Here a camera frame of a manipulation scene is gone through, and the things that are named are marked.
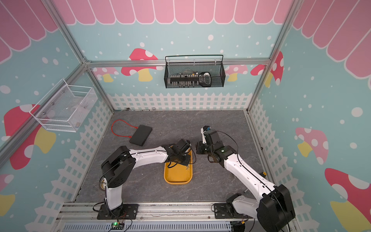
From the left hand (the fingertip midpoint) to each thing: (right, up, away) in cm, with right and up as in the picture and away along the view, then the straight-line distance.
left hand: (187, 162), depth 91 cm
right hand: (+5, +13, -9) cm, 16 cm away
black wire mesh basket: (+6, +59, +3) cm, 59 cm away
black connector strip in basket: (+10, +52, -2) cm, 53 cm away
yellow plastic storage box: (-7, -6, -4) cm, 10 cm away
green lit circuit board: (-35, -27, -18) cm, 48 cm away
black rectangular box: (-35, +16, +15) cm, 41 cm away
